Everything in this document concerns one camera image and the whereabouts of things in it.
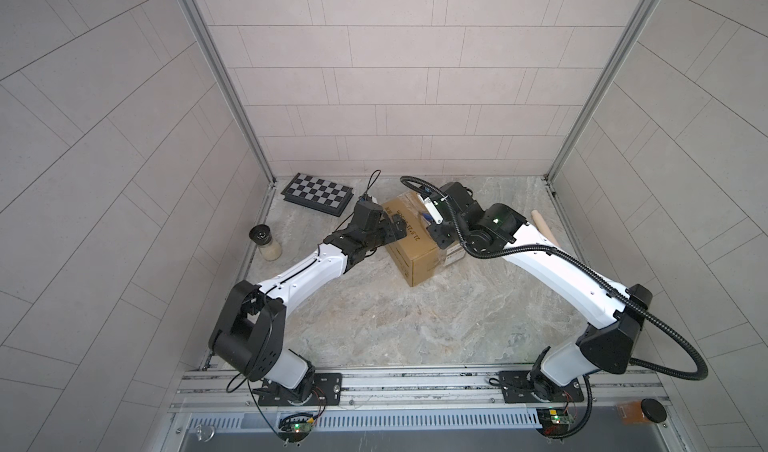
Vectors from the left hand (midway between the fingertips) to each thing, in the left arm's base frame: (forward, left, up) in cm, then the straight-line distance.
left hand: (402, 224), depth 85 cm
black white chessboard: (+22, +31, -12) cm, 40 cm away
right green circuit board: (-45, -35, -14) cm, 59 cm away
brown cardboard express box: (-11, -4, +2) cm, 12 cm away
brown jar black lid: (-43, -50, -5) cm, 66 cm away
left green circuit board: (-46, +23, -11) cm, 53 cm away
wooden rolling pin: (+8, -47, -12) cm, 49 cm away
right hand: (-6, -8, +8) cm, 12 cm away
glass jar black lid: (-2, +41, -4) cm, 42 cm away
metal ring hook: (-47, +42, -10) cm, 64 cm away
